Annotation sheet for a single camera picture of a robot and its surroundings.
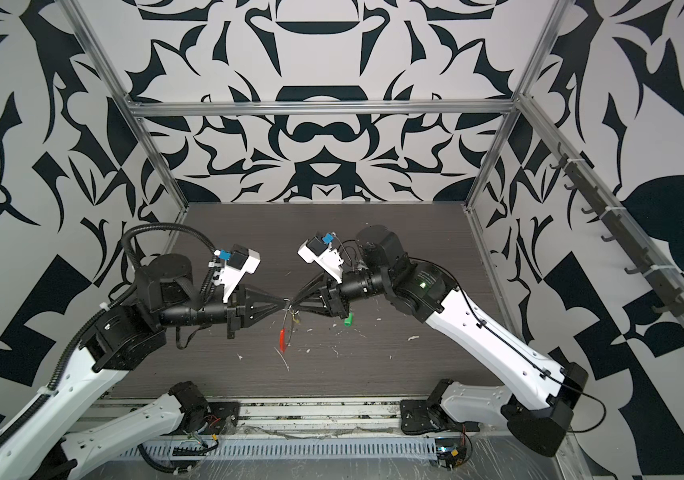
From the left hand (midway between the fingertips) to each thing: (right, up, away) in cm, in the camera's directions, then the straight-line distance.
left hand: (285, 298), depth 55 cm
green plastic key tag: (+12, -15, +37) cm, 41 cm away
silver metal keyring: (+2, -3, +1) cm, 4 cm away
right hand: (+2, -1, +1) cm, 3 cm away
